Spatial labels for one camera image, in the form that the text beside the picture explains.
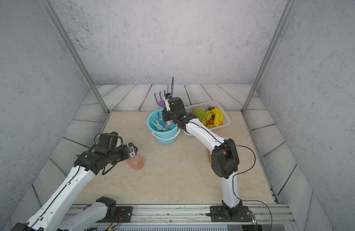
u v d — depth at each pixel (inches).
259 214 29.4
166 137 35.5
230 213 25.0
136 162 32.8
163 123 38.8
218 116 40.0
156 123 38.8
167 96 29.7
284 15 28.7
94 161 19.5
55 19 29.1
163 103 33.4
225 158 19.8
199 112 40.0
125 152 26.4
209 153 36.8
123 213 28.8
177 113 26.4
